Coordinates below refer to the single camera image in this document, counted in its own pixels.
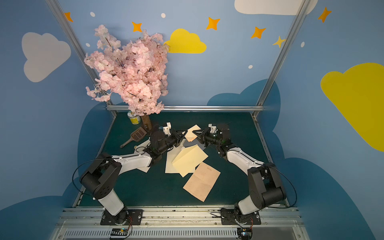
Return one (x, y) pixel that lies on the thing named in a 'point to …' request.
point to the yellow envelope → (188, 159)
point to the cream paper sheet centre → (171, 154)
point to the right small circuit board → (245, 233)
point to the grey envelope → (195, 142)
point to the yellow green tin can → (135, 119)
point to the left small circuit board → (119, 232)
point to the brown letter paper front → (202, 181)
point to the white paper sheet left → (139, 149)
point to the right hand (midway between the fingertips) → (193, 131)
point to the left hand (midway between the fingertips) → (189, 128)
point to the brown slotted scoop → (136, 136)
